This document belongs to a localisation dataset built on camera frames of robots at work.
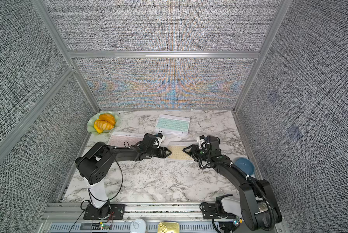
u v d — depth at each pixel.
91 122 1.06
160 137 0.87
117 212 0.73
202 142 0.79
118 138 1.04
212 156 0.67
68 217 0.73
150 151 0.81
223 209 0.62
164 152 0.85
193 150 0.75
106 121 1.03
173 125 1.07
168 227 0.66
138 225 0.65
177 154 0.88
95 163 0.50
